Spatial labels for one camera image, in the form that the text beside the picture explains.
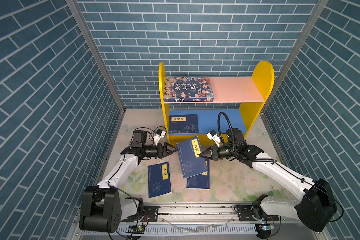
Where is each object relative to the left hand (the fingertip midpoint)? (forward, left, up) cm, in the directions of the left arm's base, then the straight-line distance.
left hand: (174, 151), depth 76 cm
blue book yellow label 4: (-10, -15, -17) cm, 25 cm away
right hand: (-3, -13, +3) cm, 13 cm away
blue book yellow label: (+21, -5, -3) cm, 21 cm away
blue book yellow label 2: (-6, -9, 0) cm, 11 cm away
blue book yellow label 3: (-8, +9, -18) cm, 22 cm away
